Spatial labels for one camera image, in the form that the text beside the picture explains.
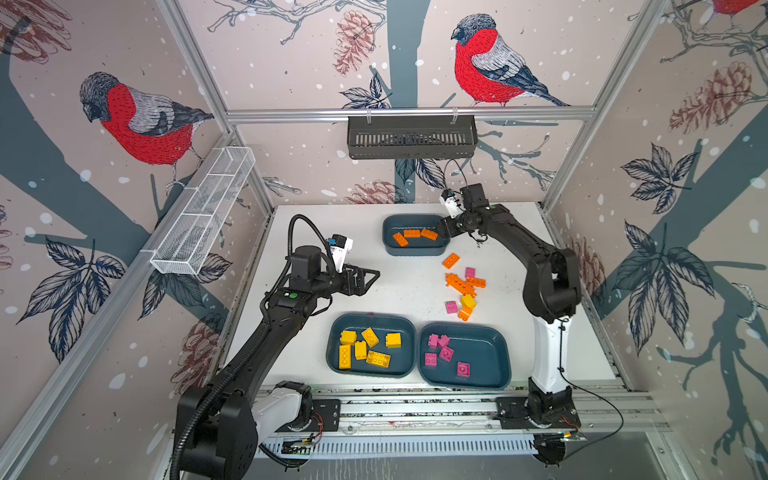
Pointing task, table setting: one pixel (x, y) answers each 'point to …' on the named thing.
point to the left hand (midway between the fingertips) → (366, 272)
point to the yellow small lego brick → (468, 301)
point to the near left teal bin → (402, 361)
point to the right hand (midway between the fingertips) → (446, 228)
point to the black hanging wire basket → (406, 137)
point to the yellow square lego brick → (393, 340)
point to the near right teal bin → (483, 345)
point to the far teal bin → (421, 246)
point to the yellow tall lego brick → (361, 350)
